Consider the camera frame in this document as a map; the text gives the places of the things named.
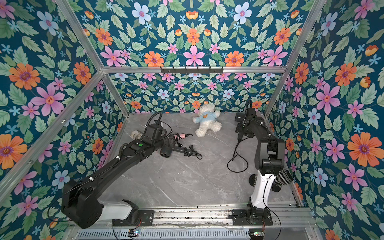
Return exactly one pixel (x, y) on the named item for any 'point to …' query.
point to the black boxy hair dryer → (240, 117)
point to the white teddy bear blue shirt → (206, 118)
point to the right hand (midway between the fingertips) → (246, 130)
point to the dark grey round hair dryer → (166, 151)
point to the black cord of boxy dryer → (234, 156)
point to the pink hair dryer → (180, 136)
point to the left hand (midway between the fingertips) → (168, 137)
